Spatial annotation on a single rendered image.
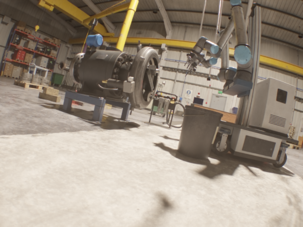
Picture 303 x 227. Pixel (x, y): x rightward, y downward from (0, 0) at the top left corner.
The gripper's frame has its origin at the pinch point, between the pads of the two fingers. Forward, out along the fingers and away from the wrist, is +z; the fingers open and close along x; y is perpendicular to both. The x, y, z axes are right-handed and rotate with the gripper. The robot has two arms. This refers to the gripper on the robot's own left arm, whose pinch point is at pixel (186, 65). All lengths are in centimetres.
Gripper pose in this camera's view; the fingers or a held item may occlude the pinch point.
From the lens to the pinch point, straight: 167.2
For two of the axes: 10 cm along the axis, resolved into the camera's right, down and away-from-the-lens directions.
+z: -5.3, 7.9, 2.9
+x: -3.9, 0.7, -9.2
